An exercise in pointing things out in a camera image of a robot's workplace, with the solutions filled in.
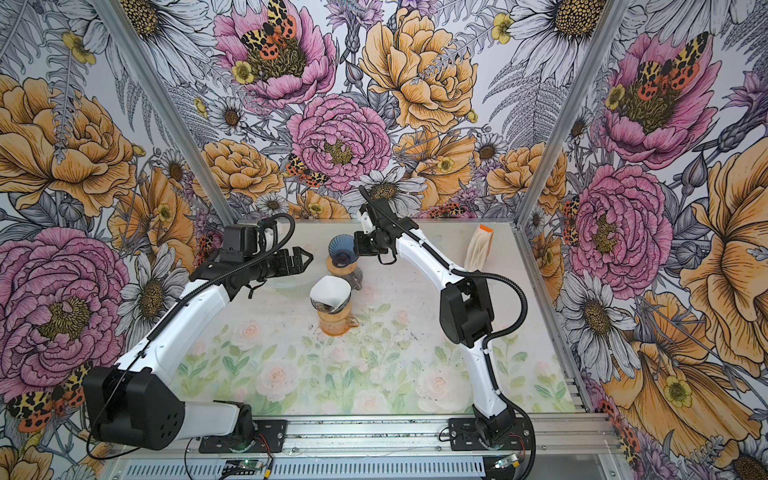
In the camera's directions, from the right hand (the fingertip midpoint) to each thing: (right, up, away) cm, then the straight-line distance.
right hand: (356, 255), depth 91 cm
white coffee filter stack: (+40, +2, +11) cm, 42 cm away
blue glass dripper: (-5, +2, +4) cm, 7 cm away
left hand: (-15, -3, -9) cm, 17 cm away
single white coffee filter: (-7, -10, -5) cm, 13 cm away
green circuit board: (-22, -48, -20) cm, 57 cm away
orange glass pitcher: (-5, -20, -1) cm, 21 cm away
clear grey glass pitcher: (-1, -7, +3) cm, 8 cm away
